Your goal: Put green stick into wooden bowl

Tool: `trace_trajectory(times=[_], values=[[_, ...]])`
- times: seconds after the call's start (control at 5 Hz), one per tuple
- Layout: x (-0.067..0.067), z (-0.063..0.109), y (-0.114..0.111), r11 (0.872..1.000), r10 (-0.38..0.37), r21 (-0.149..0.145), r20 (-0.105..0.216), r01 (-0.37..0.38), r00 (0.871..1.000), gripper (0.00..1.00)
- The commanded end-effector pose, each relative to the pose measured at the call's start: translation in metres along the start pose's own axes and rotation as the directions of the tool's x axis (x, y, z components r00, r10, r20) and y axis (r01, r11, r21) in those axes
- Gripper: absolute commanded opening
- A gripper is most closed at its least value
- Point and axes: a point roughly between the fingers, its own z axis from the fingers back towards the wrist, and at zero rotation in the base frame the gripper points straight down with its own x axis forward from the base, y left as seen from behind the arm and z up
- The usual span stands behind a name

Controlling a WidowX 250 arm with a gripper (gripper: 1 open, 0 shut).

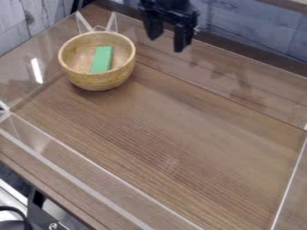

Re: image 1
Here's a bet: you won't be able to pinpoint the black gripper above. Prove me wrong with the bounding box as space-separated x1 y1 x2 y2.
138 0 199 52

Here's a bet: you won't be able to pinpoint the wooden bowl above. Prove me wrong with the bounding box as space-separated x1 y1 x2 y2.
58 31 136 91

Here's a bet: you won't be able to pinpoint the clear acrylic tray walls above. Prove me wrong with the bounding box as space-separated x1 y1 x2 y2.
0 16 307 230

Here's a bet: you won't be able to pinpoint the green rectangular stick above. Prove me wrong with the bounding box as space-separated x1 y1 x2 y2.
91 46 112 73

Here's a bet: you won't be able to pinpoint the black cable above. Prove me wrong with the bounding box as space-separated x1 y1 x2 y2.
0 204 32 230

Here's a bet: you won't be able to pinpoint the black table leg bracket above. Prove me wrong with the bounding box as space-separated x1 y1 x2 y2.
28 189 66 230

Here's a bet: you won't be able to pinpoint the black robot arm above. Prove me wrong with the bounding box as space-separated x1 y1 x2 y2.
138 0 199 52

